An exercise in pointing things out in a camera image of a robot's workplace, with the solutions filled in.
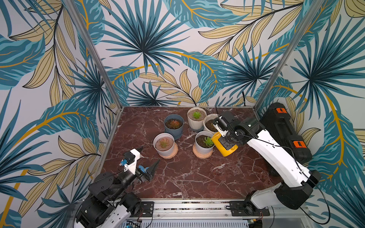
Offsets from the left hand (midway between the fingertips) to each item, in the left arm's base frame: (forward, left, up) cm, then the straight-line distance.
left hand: (150, 156), depth 60 cm
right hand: (+13, -36, -6) cm, 39 cm away
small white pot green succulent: (+18, -27, -21) cm, 39 cm away
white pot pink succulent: (+16, -3, -20) cm, 26 cm away
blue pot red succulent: (+32, -7, -20) cm, 38 cm away
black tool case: (+25, -66, -6) cm, 71 cm away
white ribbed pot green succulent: (+38, -22, -18) cm, 48 cm away
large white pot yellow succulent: (+28, -30, -16) cm, 44 cm away
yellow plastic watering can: (+8, -35, -11) cm, 38 cm away
